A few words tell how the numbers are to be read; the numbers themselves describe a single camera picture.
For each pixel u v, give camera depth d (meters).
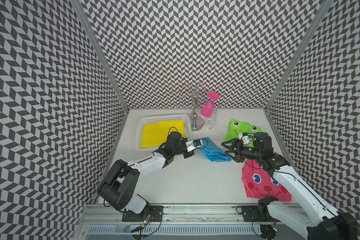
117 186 0.43
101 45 0.87
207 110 0.99
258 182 0.81
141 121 1.00
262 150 0.58
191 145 0.71
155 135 0.95
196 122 1.08
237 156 0.68
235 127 1.05
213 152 0.76
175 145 0.68
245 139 0.72
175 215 0.74
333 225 0.38
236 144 0.67
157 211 0.73
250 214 0.73
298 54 0.84
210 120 1.05
